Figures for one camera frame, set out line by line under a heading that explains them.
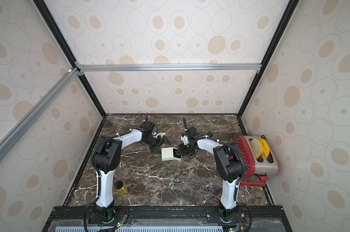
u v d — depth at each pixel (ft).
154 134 2.97
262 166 2.39
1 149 1.69
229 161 1.69
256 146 2.56
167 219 2.40
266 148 2.49
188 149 2.71
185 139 2.97
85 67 3.02
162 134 3.41
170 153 3.09
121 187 2.44
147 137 2.68
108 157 1.83
